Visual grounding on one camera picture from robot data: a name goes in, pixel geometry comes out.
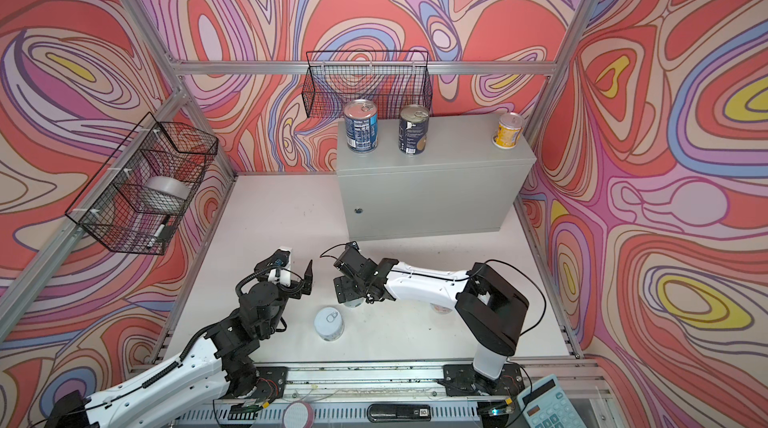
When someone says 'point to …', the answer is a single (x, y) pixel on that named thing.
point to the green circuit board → (244, 411)
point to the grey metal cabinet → (464, 182)
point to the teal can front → (329, 323)
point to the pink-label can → (440, 309)
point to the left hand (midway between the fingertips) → (297, 257)
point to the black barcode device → (389, 413)
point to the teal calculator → (549, 407)
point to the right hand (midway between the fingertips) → (355, 291)
